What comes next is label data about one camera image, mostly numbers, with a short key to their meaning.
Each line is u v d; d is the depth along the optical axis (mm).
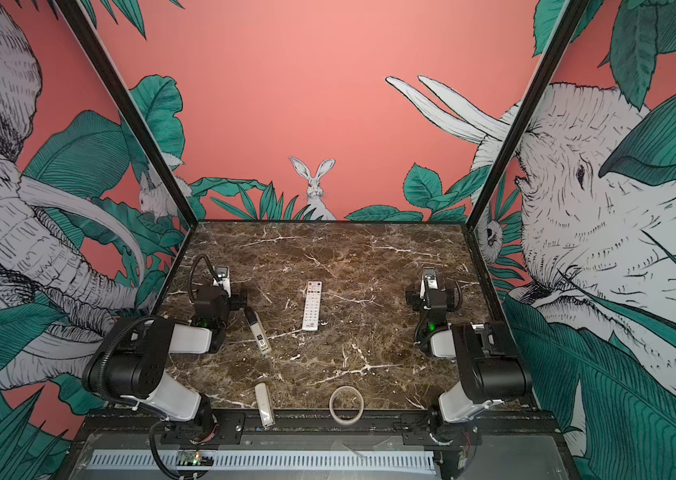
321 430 749
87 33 726
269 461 702
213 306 732
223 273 818
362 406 763
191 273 1043
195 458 700
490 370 458
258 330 881
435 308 691
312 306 953
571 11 687
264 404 746
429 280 788
